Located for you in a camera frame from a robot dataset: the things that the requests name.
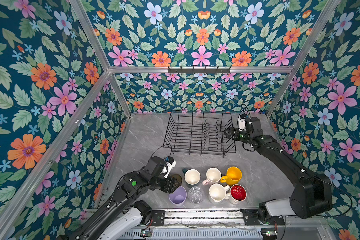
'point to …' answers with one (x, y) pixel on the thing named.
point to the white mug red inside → (237, 193)
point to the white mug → (217, 192)
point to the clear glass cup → (196, 195)
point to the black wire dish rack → (195, 132)
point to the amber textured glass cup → (178, 179)
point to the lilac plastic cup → (178, 197)
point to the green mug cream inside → (192, 177)
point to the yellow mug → (234, 175)
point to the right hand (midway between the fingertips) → (231, 130)
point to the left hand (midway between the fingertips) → (177, 181)
